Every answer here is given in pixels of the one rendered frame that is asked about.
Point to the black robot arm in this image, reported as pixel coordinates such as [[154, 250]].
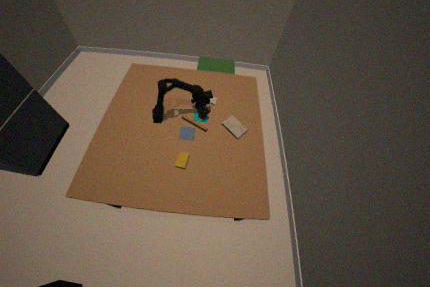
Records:
[[196, 90]]

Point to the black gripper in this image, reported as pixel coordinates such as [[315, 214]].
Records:
[[204, 111]]

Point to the yellow block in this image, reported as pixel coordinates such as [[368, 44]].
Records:
[[182, 160]]

